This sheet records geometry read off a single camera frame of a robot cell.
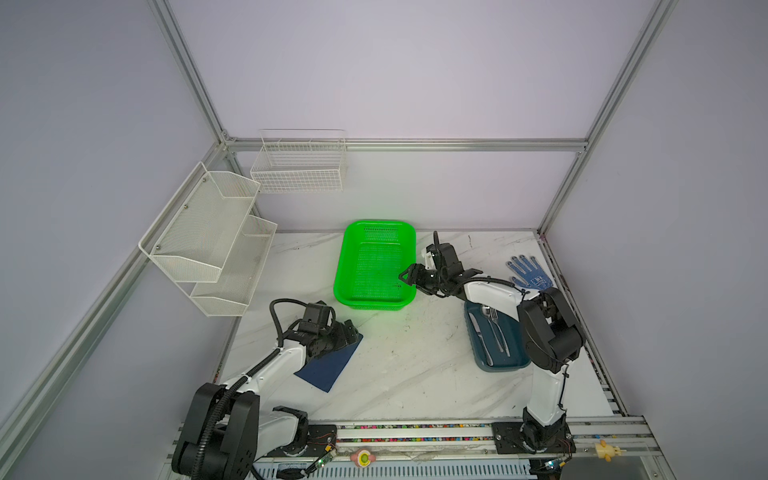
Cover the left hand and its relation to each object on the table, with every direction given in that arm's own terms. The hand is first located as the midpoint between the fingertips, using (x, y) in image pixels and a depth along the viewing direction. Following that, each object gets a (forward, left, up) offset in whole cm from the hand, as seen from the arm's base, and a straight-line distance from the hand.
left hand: (344, 339), depth 88 cm
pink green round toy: (-30, -8, +2) cm, 31 cm away
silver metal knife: (+4, -42, -3) cm, 42 cm away
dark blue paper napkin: (-8, +6, -4) cm, 11 cm away
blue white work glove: (+27, -67, -3) cm, 72 cm away
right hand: (+17, -17, +8) cm, 26 cm away
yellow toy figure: (-28, -64, +3) cm, 70 cm away
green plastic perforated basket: (+34, -6, -1) cm, 35 cm away
